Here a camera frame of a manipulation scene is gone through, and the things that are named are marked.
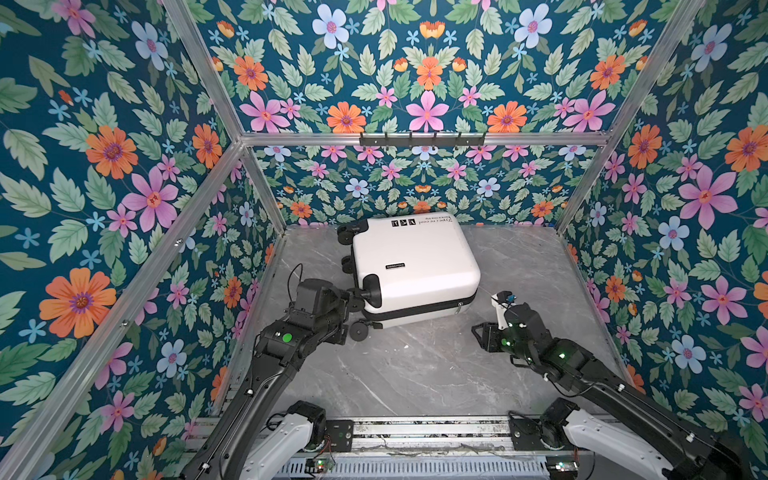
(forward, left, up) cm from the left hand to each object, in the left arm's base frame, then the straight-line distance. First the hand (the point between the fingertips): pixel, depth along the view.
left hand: (361, 297), depth 72 cm
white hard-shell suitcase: (+10, -12, -3) cm, 16 cm away
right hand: (-5, -30, -11) cm, 32 cm away
